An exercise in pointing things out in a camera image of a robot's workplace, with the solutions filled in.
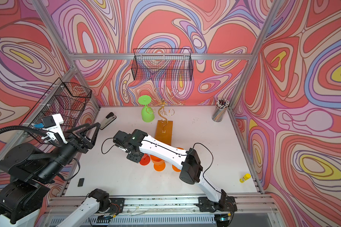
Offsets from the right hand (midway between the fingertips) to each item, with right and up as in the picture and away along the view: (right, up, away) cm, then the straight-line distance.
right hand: (141, 156), depth 77 cm
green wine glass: (+2, +24, +8) cm, 26 cm away
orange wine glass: (+9, -8, +10) cm, 16 cm away
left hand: (-10, +19, -29) cm, 36 cm away
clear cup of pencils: (+52, +26, +25) cm, 63 cm away
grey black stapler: (-31, +22, +30) cm, 48 cm away
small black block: (-37, -17, +5) cm, 41 cm away
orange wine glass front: (+19, -10, +9) cm, 23 cm away
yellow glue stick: (+57, -11, -1) cm, 59 cm away
